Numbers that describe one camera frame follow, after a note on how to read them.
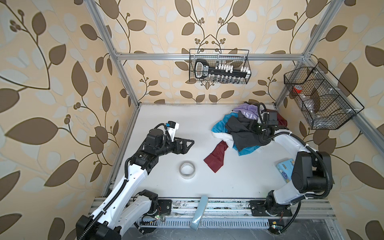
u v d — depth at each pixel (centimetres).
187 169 87
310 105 79
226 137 94
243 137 88
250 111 95
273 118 72
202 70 85
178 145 64
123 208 42
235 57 91
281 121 106
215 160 89
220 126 102
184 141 64
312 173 45
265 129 68
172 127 65
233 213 74
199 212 71
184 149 64
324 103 73
